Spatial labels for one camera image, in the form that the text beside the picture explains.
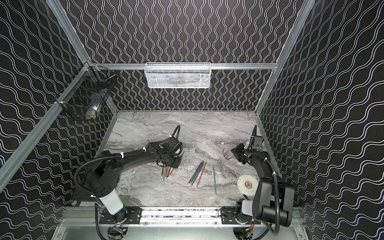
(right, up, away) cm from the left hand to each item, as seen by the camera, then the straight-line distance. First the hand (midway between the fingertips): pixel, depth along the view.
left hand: (178, 161), depth 88 cm
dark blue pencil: (+10, -7, 0) cm, 12 cm away
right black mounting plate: (+26, -23, -15) cm, 38 cm away
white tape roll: (+39, -12, -4) cm, 41 cm away
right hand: (+33, +7, +1) cm, 34 cm away
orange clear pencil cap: (+30, +3, +10) cm, 32 cm away
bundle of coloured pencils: (-7, -6, +2) cm, 10 cm away
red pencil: (+13, -8, 0) cm, 16 cm away
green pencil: (+21, -11, -1) cm, 24 cm away
